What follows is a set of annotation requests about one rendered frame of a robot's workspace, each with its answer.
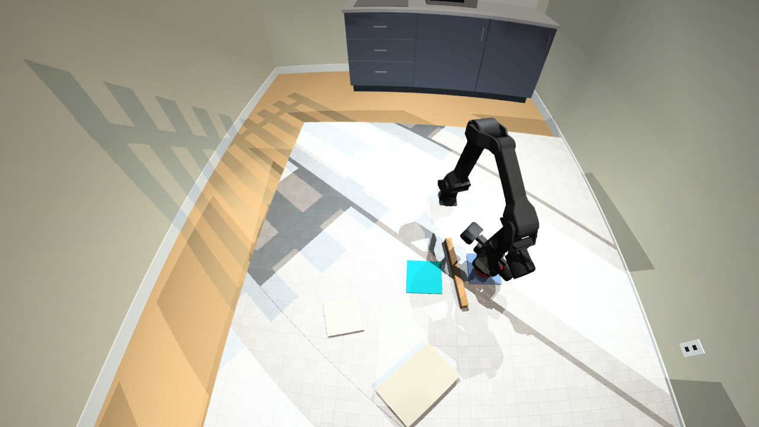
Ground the cream flat rectangular slab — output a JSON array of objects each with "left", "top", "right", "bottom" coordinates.
[{"left": 375, "top": 343, "right": 460, "bottom": 427}]

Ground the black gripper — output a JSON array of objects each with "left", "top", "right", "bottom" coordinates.
[{"left": 460, "top": 221, "right": 513, "bottom": 281}]

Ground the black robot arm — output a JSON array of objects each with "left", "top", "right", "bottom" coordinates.
[{"left": 438, "top": 117, "right": 540, "bottom": 280}]

